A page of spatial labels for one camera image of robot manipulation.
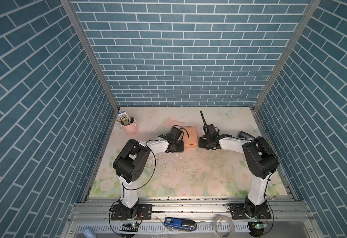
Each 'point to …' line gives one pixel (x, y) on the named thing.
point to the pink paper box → (192, 142)
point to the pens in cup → (125, 120)
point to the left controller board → (131, 227)
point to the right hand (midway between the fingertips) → (197, 142)
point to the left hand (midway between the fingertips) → (182, 148)
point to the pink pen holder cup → (132, 129)
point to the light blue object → (89, 233)
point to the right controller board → (256, 228)
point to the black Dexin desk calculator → (245, 135)
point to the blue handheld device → (181, 223)
